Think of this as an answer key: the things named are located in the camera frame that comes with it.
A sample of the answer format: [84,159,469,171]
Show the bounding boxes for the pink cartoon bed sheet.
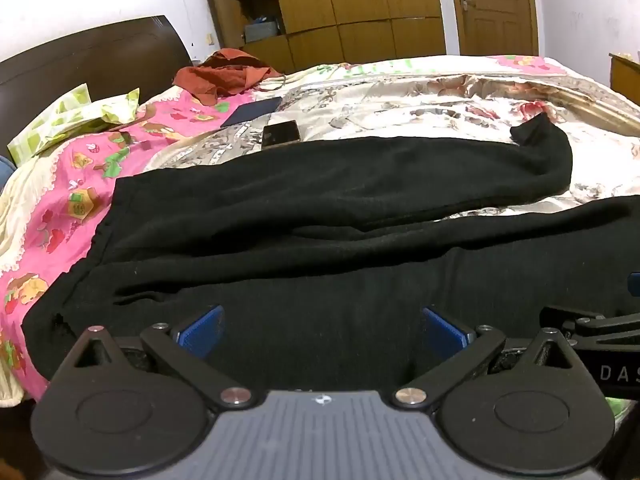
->
[0,52,566,401]

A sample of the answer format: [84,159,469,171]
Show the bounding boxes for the wooden desk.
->
[608,51,640,92]

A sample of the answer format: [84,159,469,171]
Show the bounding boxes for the floral satin quilt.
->
[145,57,640,221]

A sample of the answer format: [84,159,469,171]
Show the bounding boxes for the green white pillow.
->
[6,84,141,166]

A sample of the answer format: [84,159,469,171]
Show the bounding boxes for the wooden door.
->
[445,0,541,57]

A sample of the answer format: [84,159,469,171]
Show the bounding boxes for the black pants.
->
[21,112,640,401]

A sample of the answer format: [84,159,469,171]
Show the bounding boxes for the black smartphone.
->
[261,120,302,151]

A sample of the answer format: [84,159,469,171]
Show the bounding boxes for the rust red cloth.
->
[172,48,273,106]

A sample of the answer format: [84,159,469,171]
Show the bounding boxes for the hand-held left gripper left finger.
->
[70,304,255,411]

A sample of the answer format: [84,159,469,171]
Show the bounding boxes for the dark blue notebook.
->
[220,97,283,130]

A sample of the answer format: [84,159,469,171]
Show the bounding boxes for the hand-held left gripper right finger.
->
[393,306,576,410]

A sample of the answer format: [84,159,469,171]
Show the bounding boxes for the grey storage box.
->
[243,17,281,43]

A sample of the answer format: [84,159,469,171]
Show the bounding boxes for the dark wooden headboard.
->
[0,15,193,163]

